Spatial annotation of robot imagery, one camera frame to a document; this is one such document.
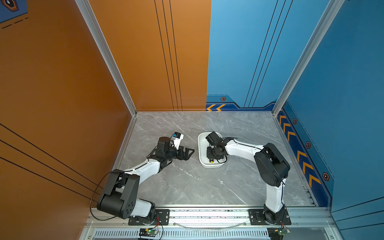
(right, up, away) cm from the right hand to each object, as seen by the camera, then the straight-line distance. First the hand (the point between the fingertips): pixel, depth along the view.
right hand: (207, 156), depth 95 cm
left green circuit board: (-30, -31, -24) cm, 50 cm away
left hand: (-12, +6, -7) cm, 15 cm away
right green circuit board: (+31, -32, -24) cm, 51 cm away
